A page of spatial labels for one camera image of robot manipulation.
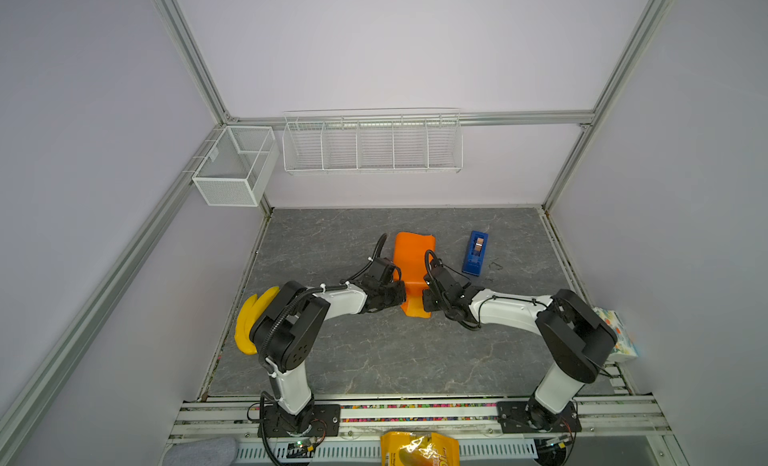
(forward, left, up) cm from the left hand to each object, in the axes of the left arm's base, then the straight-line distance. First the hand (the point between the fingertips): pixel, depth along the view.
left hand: (408, 298), depth 93 cm
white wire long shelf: (+43, +9, +29) cm, 52 cm away
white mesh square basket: (+39, +54, +23) cm, 70 cm away
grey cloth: (-36, +48, +1) cm, 60 cm away
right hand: (0, -7, 0) cm, 7 cm away
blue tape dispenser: (+13, -24, +3) cm, 28 cm away
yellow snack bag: (-39, +5, +4) cm, 39 cm away
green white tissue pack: (-20, -58, +2) cm, 61 cm away
